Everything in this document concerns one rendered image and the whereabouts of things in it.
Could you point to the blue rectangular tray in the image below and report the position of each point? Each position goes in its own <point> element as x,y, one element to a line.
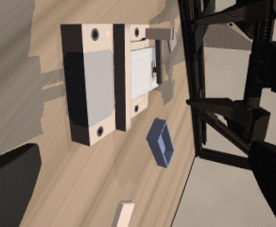
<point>159,131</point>

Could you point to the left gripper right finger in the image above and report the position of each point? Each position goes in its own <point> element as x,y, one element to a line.
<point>262,161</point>

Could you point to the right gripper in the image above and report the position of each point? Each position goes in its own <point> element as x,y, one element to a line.
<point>240,111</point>

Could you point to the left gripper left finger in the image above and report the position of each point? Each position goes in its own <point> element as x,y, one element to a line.
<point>19,171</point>

